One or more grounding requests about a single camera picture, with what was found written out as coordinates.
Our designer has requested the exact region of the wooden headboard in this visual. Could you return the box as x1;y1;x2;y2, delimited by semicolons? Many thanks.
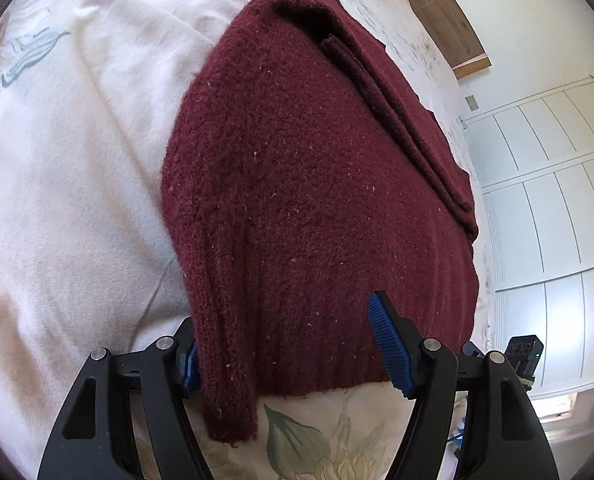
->
409;0;491;79

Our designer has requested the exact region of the low white window cabinet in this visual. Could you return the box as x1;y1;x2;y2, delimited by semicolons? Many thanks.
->
465;77;594;398

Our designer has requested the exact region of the floral cream duvet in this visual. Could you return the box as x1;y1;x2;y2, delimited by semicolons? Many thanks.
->
0;0;473;479

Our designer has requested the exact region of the dark red knit sweater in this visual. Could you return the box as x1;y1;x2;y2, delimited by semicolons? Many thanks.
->
161;0;480;444

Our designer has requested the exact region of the beige wall socket plate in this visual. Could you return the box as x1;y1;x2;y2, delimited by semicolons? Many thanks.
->
465;94;480;112

